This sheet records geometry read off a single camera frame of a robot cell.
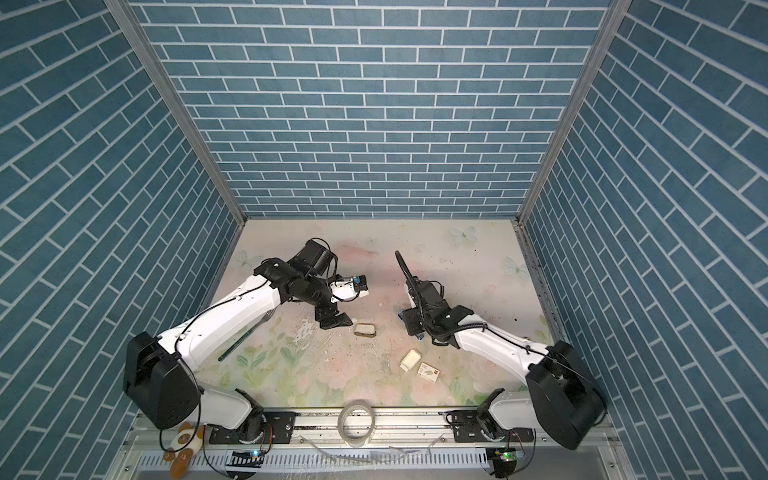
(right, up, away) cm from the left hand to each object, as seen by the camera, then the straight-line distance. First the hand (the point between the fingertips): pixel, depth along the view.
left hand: (348, 305), depth 79 cm
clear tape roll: (+1, -30, -8) cm, 32 cm away
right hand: (+16, -4, +8) cm, 18 cm away
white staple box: (+22, -20, +3) cm, 30 cm away
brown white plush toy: (-36, -30, -11) cm, 48 cm away
